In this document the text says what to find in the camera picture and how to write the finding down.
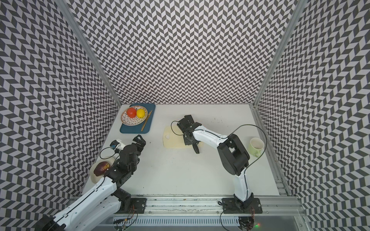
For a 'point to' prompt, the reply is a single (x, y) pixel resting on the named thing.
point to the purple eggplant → (100, 168)
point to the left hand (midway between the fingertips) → (138, 141)
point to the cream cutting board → (173, 138)
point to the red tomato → (131, 112)
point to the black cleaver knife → (195, 148)
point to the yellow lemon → (140, 113)
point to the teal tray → (148, 126)
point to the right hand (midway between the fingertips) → (192, 142)
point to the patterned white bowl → (130, 121)
